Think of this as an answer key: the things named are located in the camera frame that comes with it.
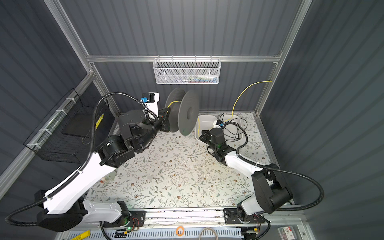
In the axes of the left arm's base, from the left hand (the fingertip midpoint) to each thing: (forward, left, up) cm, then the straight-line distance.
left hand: (168, 107), depth 58 cm
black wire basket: (+3, +52, -18) cm, 55 cm away
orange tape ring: (-35, 0, -47) cm, 59 cm away
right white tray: (+33, -37, -41) cm, 64 cm away
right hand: (+10, -16, -28) cm, 34 cm away
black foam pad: (+10, +48, -19) cm, 52 cm away
